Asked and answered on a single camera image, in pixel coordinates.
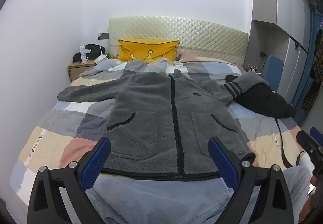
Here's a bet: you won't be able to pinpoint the pink pillow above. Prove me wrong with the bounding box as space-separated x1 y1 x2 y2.
178 53 235 64

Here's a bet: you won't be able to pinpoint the white tissue pack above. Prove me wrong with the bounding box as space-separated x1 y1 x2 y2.
94 54 109 65

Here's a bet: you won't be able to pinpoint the black strap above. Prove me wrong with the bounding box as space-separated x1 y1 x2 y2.
275 117 303 167

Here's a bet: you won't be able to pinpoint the black garment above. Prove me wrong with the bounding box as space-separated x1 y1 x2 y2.
225 75 296 117

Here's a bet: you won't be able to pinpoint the grey fleece zip jacket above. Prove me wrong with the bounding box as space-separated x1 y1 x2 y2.
58 68 270 181

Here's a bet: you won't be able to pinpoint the yellow crown print pillow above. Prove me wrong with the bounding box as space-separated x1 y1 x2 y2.
118 39 181 63

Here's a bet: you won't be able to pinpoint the person's grey fleece pants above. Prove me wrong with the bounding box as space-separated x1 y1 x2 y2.
84 166 312 224

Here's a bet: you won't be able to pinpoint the black bag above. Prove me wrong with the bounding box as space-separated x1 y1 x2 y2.
73 44 106 63

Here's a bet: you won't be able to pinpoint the wooden nightstand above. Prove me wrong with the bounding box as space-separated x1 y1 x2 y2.
67 60 98 82

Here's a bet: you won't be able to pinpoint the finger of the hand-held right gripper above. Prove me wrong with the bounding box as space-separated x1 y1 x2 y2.
296 130 323 164
310 127 323 142

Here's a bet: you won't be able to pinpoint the dark patterned hanging garment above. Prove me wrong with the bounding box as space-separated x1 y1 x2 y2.
301 30 323 113

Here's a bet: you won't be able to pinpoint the cream quilted headboard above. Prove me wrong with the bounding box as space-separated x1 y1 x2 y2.
108 15 249 67

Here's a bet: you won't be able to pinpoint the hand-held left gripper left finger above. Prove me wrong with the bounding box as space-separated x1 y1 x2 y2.
27 136 111 224

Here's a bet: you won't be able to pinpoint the patchwork quilt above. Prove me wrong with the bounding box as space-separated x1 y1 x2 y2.
10 58 303 207

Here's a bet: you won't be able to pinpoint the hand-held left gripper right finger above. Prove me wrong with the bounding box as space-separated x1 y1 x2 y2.
208 136 296 224

